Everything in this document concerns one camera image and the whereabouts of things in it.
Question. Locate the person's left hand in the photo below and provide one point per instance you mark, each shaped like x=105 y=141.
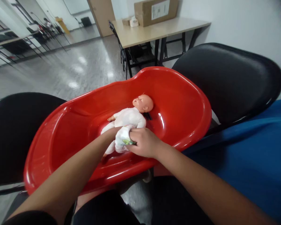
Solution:
x=112 y=134

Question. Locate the white printed diaper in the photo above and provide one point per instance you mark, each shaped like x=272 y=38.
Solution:
x=123 y=138

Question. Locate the large cardboard box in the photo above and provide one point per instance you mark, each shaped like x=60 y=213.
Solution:
x=152 y=11

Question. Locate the long desk with black chairs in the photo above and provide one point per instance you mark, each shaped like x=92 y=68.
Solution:
x=16 y=44

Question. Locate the wooden door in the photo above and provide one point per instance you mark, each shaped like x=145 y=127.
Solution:
x=103 y=16

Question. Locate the beige table with black legs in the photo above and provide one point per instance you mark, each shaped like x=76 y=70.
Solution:
x=154 y=30

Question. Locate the small white box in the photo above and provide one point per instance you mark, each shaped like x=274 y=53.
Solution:
x=134 y=22

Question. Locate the baby doll in white suit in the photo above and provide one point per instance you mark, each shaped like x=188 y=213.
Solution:
x=131 y=117

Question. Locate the blue cloth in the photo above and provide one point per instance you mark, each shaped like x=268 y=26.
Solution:
x=253 y=152

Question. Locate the small cardboard box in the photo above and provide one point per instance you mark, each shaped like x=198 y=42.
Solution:
x=126 y=21

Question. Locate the person's right hand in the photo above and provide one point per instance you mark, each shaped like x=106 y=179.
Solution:
x=147 y=143

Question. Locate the person's right fingers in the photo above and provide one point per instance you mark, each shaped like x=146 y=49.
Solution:
x=134 y=136

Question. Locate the black metal chair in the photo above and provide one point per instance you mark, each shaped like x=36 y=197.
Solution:
x=128 y=56

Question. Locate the black padded chair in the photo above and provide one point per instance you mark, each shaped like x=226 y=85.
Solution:
x=16 y=131
x=229 y=77

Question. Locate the red plastic baby tub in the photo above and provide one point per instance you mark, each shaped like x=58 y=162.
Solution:
x=178 y=105

